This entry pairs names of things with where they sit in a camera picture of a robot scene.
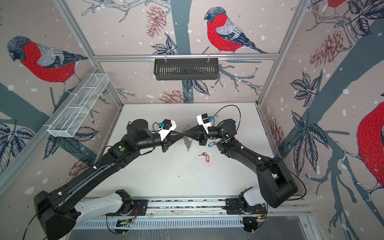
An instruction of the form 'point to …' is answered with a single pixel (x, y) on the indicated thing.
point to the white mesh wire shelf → (65, 124)
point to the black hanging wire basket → (186, 70)
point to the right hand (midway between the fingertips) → (183, 137)
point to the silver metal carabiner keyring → (187, 142)
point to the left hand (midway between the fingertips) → (181, 135)
